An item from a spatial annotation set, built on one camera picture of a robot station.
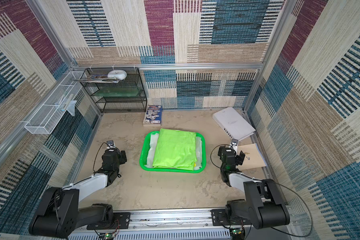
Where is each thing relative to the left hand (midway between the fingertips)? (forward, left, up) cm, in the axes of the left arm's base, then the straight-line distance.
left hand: (116, 151), depth 91 cm
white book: (+23, -77, -3) cm, 80 cm away
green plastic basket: (-3, -17, +2) cm, 17 cm away
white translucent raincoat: (+6, -22, 0) cm, 23 cm away
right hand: (0, -70, +2) cm, 70 cm away
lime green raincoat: (-2, -36, +6) cm, 36 cm away
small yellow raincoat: (-10, -46, +2) cm, 48 cm away
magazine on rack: (+34, +11, +28) cm, 46 cm away
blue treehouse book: (+32, -18, -4) cm, 37 cm away
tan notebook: (-3, -83, -6) cm, 84 cm away
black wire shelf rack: (+38, +4, +17) cm, 41 cm away
